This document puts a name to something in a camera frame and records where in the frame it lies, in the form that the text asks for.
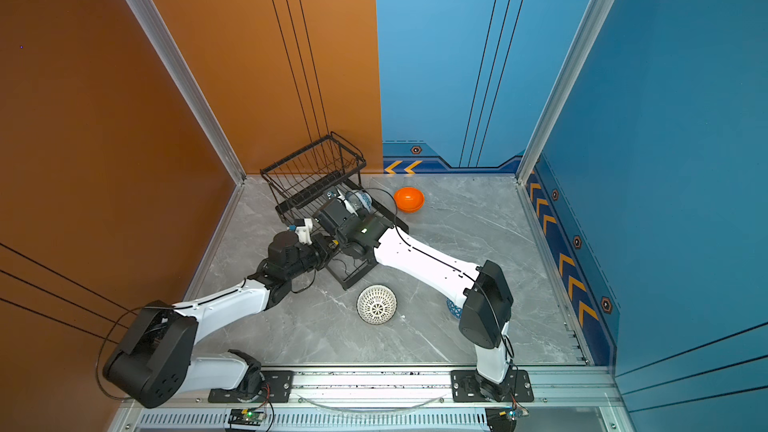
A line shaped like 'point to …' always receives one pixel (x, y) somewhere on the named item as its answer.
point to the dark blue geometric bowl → (456, 311)
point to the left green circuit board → (246, 417)
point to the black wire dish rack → (318, 184)
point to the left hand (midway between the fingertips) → (347, 236)
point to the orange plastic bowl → (408, 199)
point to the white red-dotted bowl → (376, 304)
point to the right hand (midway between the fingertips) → (352, 220)
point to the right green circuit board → (513, 414)
